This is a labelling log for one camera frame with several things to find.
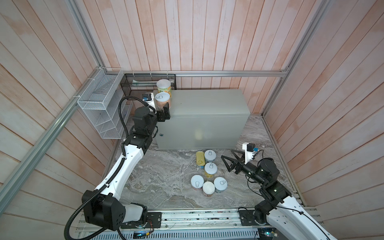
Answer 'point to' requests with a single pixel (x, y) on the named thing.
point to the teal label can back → (210, 155)
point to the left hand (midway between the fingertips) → (160, 106)
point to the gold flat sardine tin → (200, 158)
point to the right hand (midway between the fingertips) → (227, 154)
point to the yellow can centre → (210, 169)
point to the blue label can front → (220, 183)
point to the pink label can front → (197, 182)
